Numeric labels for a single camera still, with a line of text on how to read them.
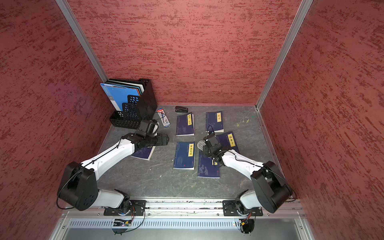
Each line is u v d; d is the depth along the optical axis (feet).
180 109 3.80
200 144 3.02
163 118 3.64
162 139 2.60
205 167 2.87
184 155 3.03
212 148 2.23
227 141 3.21
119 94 2.97
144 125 2.23
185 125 3.52
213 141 2.27
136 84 2.96
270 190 1.40
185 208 2.48
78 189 1.38
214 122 3.55
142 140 2.08
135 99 3.02
